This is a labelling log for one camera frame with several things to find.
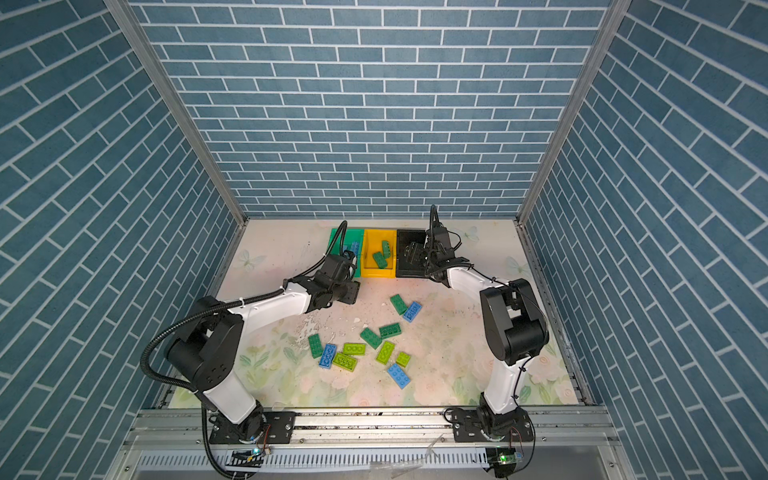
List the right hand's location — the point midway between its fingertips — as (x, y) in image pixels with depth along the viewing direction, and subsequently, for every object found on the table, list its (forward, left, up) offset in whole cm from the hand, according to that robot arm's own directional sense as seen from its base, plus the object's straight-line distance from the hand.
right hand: (411, 247), depth 97 cm
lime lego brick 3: (-31, +6, -12) cm, 33 cm away
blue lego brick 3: (-37, +1, -11) cm, 39 cm away
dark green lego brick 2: (+6, +10, -9) cm, 14 cm away
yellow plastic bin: (+10, +15, -9) cm, 21 cm away
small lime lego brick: (-33, +1, -11) cm, 34 cm away
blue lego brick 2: (-33, +22, -10) cm, 41 cm away
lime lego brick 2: (-35, +17, -11) cm, 40 cm away
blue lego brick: (-17, -1, -11) cm, 21 cm away
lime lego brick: (-31, +15, -11) cm, 36 cm away
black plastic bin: (-8, 0, +5) cm, 9 cm away
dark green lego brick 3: (-15, +3, -11) cm, 19 cm away
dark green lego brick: (+1, +11, -9) cm, 15 cm away
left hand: (-13, +18, -5) cm, 23 cm away
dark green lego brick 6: (-31, +26, -10) cm, 42 cm away
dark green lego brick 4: (-25, +5, -10) cm, 27 cm away
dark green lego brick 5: (-27, +11, -10) cm, 31 cm away
